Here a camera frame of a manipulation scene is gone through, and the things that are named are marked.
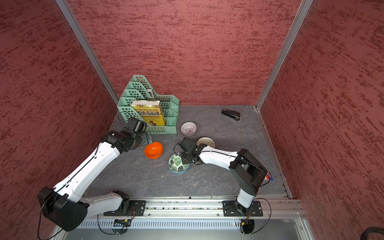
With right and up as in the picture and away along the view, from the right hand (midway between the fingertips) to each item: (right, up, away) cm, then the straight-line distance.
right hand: (186, 161), depth 88 cm
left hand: (-23, +13, -10) cm, 28 cm away
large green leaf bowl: (-6, -2, -1) cm, 6 cm away
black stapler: (+36, +29, +25) cm, 52 cm away
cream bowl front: (+13, +12, +4) cm, 18 cm away
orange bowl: (-21, +6, +3) cm, 22 cm away
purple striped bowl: (+1, +19, +15) cm, 24 cm away
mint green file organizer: (-32, +45, +7) cm, 55 cm away
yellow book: (-21, +30, 0) cm, 37 cm away
